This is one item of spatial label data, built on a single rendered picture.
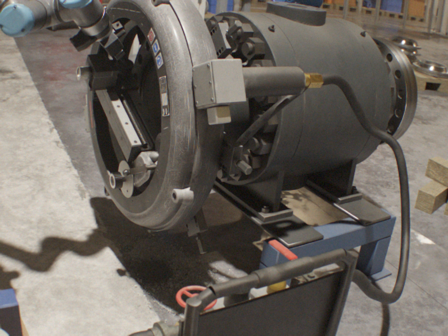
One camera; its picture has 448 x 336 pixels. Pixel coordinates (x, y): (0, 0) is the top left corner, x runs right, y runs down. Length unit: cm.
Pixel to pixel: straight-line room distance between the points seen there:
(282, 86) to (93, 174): 149
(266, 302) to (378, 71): 110
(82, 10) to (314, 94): 73
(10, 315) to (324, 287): 62
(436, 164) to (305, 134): 134
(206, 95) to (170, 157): 20
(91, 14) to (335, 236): 102
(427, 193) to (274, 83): 153
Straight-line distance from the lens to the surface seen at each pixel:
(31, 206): 239
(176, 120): 136
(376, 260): 207
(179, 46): 138
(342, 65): 180
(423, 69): 596
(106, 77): 170
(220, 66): 127
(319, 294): 112
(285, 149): 168
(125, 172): 161
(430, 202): 275
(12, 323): 85
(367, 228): 193
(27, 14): 141
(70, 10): 151
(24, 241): 213
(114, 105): 169
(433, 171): 293
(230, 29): 137
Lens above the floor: 108
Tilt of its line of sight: 23 degrees down
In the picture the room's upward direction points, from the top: 6 degrees clockwise
